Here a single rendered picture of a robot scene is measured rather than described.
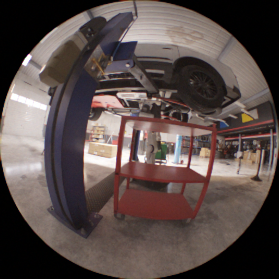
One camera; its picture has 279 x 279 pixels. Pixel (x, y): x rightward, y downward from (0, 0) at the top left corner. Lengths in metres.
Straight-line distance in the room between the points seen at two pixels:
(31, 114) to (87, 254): 9.59
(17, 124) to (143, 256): 9.55
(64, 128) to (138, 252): 0.87
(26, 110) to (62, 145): 9.19
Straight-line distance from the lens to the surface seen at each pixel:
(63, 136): 0.53
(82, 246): 0.80
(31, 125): 9.78
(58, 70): 0.57
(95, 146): 3.81
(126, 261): 0.74
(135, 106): 2.65
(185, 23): 4.10
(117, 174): 0.65
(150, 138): 1.58
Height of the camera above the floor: 0.71
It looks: 2 degrees up
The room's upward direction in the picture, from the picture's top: 7 degrees clockwise
